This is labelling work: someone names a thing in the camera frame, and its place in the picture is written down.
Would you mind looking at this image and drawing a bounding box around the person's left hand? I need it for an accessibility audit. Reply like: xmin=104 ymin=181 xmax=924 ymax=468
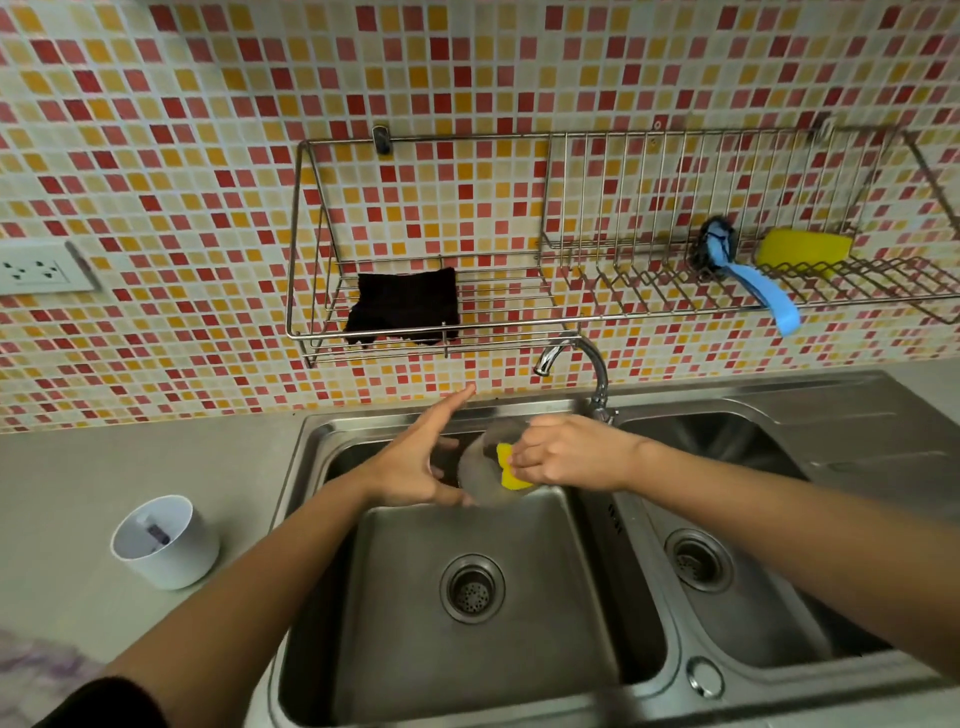
xmin=359 ymin=382 xmax=478 ymax=511

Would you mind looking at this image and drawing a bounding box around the person's right hand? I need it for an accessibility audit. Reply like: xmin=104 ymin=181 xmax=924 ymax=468
xmin=509 ymin=414 xmax=650 ymax=496

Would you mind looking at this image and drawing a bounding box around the small yellow sponge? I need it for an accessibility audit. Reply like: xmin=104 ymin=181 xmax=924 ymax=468
xmin=494 ymin=442 xmax=535 ymax=493

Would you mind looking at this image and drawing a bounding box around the clear blender cup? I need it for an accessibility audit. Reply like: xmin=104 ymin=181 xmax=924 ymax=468
xmin=455 ymin=419 xmax=541 ymax=511

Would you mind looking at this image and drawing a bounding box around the black cloth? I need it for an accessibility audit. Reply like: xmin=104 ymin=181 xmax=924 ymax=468
xmin=343 ymin=267 xmax=461 ymax=350

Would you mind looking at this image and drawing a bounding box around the white blender base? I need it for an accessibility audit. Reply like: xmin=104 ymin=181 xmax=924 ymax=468
xmin=110 ymin=494 xmax=221 ymax=592

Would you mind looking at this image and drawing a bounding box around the person's right forearm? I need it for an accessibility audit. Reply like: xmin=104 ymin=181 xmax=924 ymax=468
xmin=629 ymin=438 xmax=960 ymax=661

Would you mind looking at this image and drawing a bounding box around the person's left forearm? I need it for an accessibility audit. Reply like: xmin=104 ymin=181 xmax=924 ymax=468
xmin=104 ymin=472 xmax=376 ymax=728

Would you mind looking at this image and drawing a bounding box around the chrome faucet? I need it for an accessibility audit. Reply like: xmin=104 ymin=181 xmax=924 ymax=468
xmin=532 ymin=337 xmax=620 ymax=425

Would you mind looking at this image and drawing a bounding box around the metal sink drain strainer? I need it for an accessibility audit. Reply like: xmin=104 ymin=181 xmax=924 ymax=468
xmin=664 ymin=528 xmax=735 ymax=594
xmin=439 ymin=554 xmax=506 ymax=625

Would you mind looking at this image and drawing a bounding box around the stainless steel double sink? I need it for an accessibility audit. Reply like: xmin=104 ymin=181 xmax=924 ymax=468
xmin=266 ymin=367 xmax=960 ymax=728

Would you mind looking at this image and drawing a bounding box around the round metal sink cap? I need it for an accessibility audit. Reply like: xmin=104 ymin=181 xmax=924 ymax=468
xmin=686 ymin=657 xmax=726 ymax=700

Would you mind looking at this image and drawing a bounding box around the large yellow sponge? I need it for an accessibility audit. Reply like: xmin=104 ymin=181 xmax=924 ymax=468
xmin=753 ymin=227 xmax=855 ymax=279

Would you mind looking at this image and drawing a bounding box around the black sleeve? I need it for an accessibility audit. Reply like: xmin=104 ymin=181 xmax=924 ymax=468
xmin=33 ymin=677 xmax=170 ymax=728

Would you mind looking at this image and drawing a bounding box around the metal wire dish rack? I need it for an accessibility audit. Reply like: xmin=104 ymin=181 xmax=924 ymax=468
xmin=284 ymin=123 xmax=960 ymax=369

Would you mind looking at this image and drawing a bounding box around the blue handled dish brush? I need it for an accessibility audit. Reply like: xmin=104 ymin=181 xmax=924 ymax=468
xmin=688 ymin=215 xmax=802 ymax=337

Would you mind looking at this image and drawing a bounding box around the white wall socket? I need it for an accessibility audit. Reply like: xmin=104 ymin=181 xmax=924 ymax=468
xmin=0 ymin=239 xmax=99 ymax=295

